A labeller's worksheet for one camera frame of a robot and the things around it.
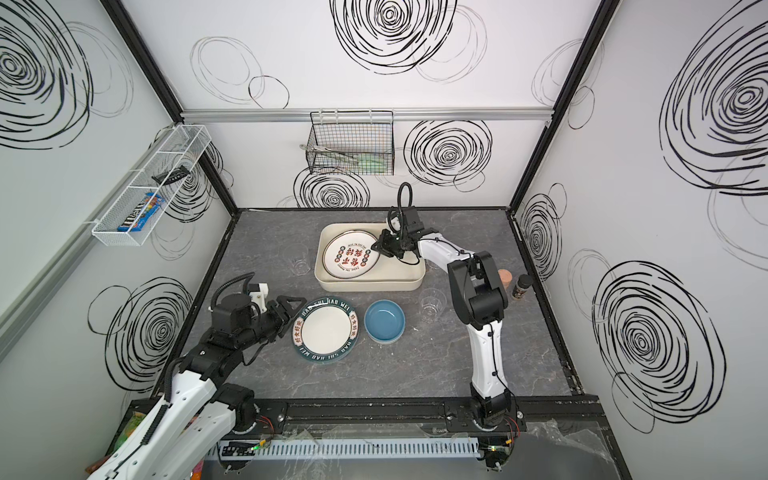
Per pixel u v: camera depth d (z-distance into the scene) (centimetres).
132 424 71
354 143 89
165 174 76
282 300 71
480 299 57
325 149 85
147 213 70
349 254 98
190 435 56
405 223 81
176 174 80
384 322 83
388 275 100
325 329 87
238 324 59
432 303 92
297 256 102
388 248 88
